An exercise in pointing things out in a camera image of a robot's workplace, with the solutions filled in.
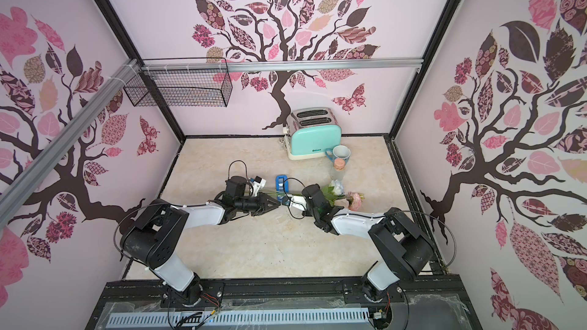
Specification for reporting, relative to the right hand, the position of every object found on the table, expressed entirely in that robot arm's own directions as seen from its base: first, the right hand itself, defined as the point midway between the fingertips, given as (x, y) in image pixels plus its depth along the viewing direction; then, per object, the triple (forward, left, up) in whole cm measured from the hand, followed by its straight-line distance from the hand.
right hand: (307, 188), depth 91 cm
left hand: (-8, +11, -1) cm, 14 cm away
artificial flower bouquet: (-2, -11, 0) cm, 11 cm away
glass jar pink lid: (+11, -14, -6) cm, 19 cm away
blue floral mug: (+20, -15, 0) cm, 25 cm away
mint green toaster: (+26, -3, +7) cm, 27 cm away
